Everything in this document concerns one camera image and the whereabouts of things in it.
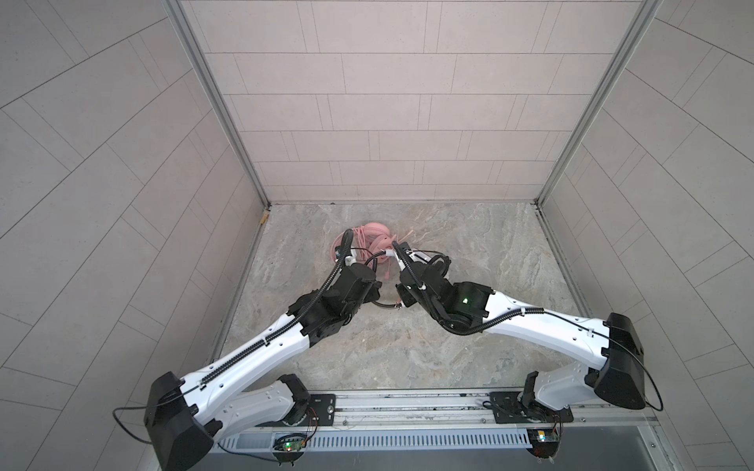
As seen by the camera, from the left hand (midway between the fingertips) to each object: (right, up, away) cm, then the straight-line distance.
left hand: (381, 275), depth 75 cm
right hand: (+5, 0, 0) cm, 5 cm away
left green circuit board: (-20, -37, -10) cm, 43 cm away
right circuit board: (+38, -38, -7) cm, 55 cm away
